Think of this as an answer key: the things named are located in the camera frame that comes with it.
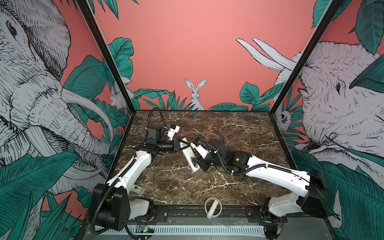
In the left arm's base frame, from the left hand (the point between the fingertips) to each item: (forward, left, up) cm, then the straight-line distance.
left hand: (188, 144), depth 75 cm
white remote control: (-4, 0, -3) cm, 5 cm away
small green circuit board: (-33, +22, -21) cm, 45 cm away
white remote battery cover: (-16, +28, -19) cm, 37 cm away
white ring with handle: (-26, -12, -19) cm, 34 cm away
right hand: (-7, -2, 0) cm, 8 cm away
